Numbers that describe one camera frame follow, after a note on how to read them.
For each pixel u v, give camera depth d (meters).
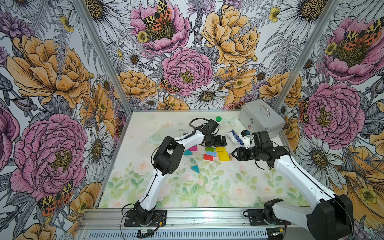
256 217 0.74
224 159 0.94
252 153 0.69
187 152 0.96
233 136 1.03
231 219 1.16
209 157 0.97
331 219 0.39
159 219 0.75
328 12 0.73
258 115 1.00
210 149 0.99
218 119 1.05
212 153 0.96
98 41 0.83
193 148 0.69
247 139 0.75
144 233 0.73
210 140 0.86
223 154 0.97
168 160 0.58
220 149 0.99
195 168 0.90
